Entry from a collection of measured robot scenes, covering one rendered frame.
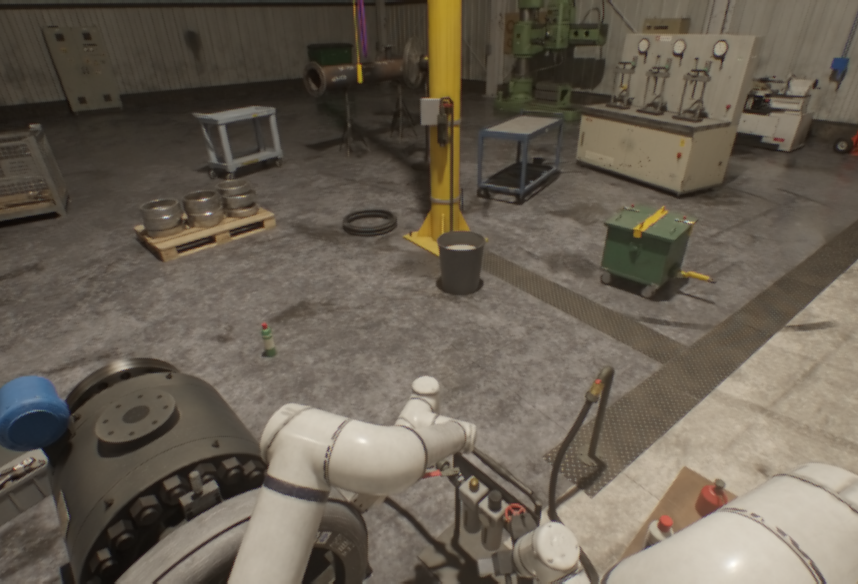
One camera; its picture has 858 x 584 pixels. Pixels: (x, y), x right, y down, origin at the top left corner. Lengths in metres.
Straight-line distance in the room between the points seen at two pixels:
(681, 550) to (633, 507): 1.94
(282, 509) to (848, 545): 0.73
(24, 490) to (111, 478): 1.38
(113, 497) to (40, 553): 1.26
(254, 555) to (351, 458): 0.22
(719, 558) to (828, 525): 0.11
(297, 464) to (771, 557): 0.66
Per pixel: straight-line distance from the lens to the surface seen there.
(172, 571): 1.19
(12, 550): 2.86
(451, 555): 2.18
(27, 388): 1.75
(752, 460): 2.90
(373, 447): 0.83
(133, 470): 1.53
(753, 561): 0.51
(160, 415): 1.59
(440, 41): 4.18
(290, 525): 0.88
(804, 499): 0.58
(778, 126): 9.75
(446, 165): 4.32
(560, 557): 1.04
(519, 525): 1.21
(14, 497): 2.92
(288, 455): 0.88
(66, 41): 16.32
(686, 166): 6.32
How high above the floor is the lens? 1.90
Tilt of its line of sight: 30 degrees down
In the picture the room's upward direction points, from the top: 1 degrees counter-clockwise
